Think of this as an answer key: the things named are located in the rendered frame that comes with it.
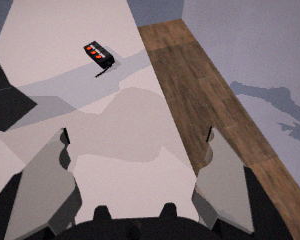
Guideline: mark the black power strip panel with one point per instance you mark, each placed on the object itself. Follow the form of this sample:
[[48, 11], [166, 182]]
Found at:
[[101, 56]]

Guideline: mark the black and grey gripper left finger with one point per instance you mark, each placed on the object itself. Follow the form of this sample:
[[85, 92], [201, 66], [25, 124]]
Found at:
[[43, 199]]

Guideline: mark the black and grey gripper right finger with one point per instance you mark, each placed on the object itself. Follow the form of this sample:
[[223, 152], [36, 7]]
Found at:
[[230, 200]]

